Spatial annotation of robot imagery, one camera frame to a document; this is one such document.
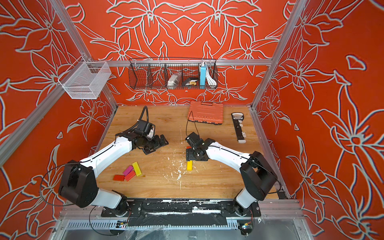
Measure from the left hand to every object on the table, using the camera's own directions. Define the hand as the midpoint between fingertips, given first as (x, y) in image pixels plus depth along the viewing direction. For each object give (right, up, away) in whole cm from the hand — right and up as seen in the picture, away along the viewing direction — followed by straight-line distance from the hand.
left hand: (163, 144), depth 85 cm
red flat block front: (-25, -18, -3) cm, 31 cm away
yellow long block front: (-16, -15, 0) cm, 22 cm away
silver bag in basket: (+5, +40, +7) cm, 41 cm away
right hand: (+15, -8, 0) cm, 17 cm away
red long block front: (-19, -18, -2) cm, 26 cm away
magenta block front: (-22, -16, +2) cm, 27 cm away
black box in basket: (+16, +38, +2) cm, 41 cm away
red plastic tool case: (+31, +19, +22) cm, 43 cm away
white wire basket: (-51, +40, +7) cm, 65 cm away
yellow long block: (+15, -13, +1) cm, 20 cm away
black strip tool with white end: (+51, +16, +25) cm, 59 cm away
